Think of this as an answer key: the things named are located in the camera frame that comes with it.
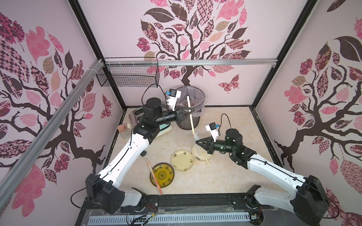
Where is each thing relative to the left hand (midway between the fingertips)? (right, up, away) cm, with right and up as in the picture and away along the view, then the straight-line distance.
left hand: (193, 112), depth 64 cm
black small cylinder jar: (-31, -26, +26) cm, 48 cm away
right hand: (+2, -15, +8) cm, 17 cm away
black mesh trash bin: (-2, -8, +36) cm, 37 cm away
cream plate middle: (-6, -30, +25) cm, 39 cm away
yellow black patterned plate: (-17, -37, +20) cm, 45 cm away
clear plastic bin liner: (+5, +11, +36) cm, 38 cm away
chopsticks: (+2, -13, +5) cm, 14 cm away
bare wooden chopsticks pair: (+10, -29, +25) cm, 39 cm away
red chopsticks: (-22, -38, +17) cm, 47 cm away
